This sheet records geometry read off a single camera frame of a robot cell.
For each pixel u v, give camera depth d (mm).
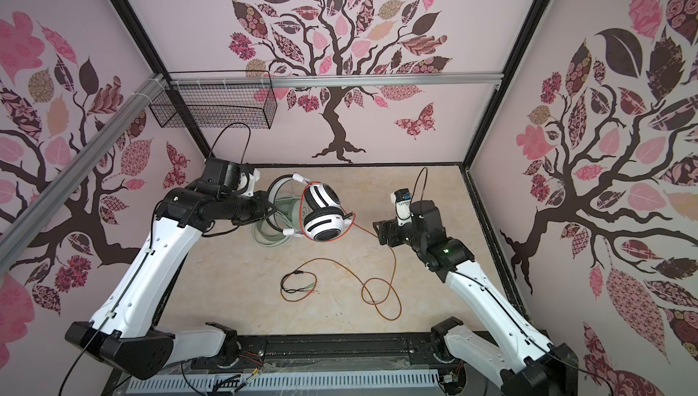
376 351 760
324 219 589
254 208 609
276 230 648
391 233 666
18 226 507
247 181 576
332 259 921
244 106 796
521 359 388
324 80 940
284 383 697
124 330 372
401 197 657
